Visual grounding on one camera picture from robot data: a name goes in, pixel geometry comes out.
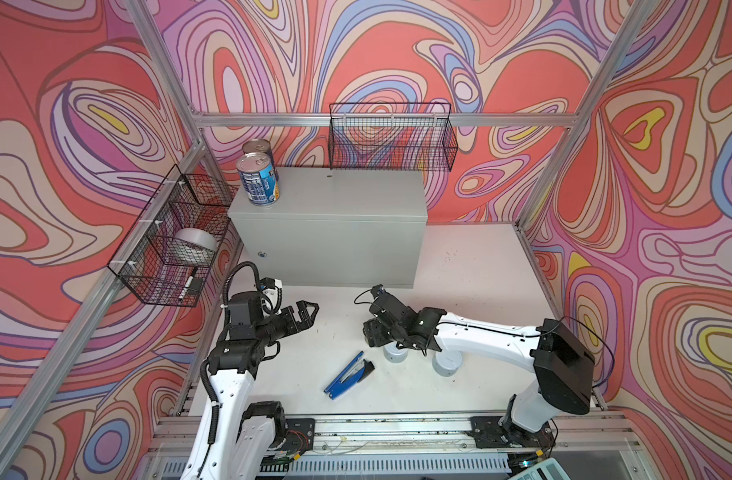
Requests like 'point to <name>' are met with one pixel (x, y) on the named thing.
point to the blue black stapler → (354, 372)
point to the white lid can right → (446, 363)
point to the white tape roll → (192, 244)
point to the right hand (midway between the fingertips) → (377, 333)
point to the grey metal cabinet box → (339, 227)
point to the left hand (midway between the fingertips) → (307, 309)
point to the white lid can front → (395, 354)
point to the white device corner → (548, 469)
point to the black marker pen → (187, 285)
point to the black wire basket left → (183, 201)
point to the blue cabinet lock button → (262, 254)
